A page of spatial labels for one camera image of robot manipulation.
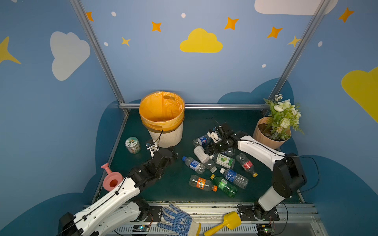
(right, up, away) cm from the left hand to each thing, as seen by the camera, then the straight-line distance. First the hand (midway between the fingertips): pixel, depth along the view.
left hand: (173, 151), depth 76 cm
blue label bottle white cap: (+33, -15, +6) cm, 37 cm away
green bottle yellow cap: (+30, -21, +2) cm, 37 cm away
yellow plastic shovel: (+30, -34, -4) cm, 45 cm away
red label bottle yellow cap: (+44, -10, +12) cm, 46 cm away
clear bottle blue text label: (+35, -4, +17) cm, 39 cm away
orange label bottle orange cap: (+12, -17, +4) cm, 21 cm away
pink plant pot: (+60, +8, +19) cm, 63 cm away
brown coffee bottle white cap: (+20, -9, +17) cm, 28 cm away
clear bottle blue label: (+15, -12, +12) cm, 22 cm away
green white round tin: (-27, +1, +14) cm, 31 cm away
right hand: (+23, 0, +11) cm, 25 cm away
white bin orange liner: (-11, +23, +27) cm, 37 cm away
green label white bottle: (+30, -9, +14) cm, 35 cm away
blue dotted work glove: (+5, -36, -5) cm, 36 cm away
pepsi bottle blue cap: (+17, +3, +22) cm, 28 cm away
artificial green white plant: (+60, +18, +2) cm, 63 cm away
